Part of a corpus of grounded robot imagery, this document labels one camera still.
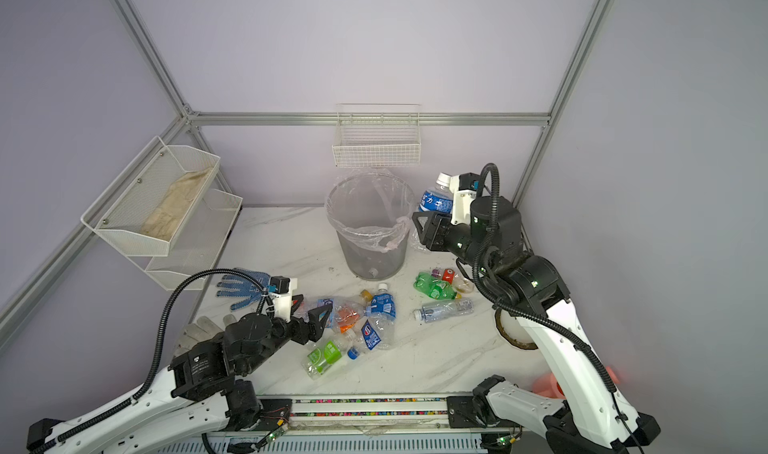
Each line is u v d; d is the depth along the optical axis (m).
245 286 0.98
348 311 0.88
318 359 0.78
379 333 0.79
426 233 0.52
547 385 0.69
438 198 0.54
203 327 0.88
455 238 0.51
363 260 0.94
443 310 0.90
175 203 0.80
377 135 0.95
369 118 0.92
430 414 0.75
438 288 0.93
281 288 0.57
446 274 0.95
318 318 0.62
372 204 0.98
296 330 0.59
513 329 0.84
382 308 0.88
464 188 0.50
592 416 0.36
